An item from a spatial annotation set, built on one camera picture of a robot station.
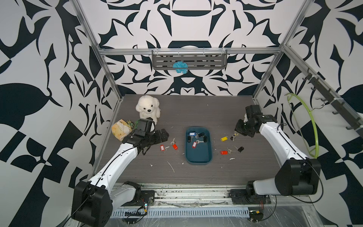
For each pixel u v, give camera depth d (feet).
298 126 2.55
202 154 2.83
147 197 2.44
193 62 3.07
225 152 2.99
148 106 3.00
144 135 2.05
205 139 3.14
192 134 3.16
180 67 3.00
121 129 3.13
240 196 2.41
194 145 3.06
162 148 3.00
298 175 1.36
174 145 3.08
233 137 3.16
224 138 3.16
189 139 3.16
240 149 3.00
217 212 2.34
